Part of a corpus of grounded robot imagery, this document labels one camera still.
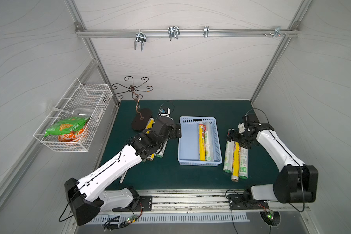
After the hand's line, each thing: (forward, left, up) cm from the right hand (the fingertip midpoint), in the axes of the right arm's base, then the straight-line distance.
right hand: (233, 140), depth 85 cm
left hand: (-3, +35, +17) cm, 39 cm away
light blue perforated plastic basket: (+2, +26, -8) cm, 28 cm away
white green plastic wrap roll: (+3, +13, -8) cm, 16 cm away
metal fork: (-21, +64, -9) cm, 68 cm away
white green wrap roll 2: (-10, -6, -8) cm, 14 cm away
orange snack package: (-14, +78, +23) cm, 83 cm away
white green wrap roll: (-9, +2, -8) cm, 13 cm away
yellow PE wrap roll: (-9, +49, -8) cm, 51 cm away
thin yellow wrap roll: (+2, +18, -8) cm, 20 cm away
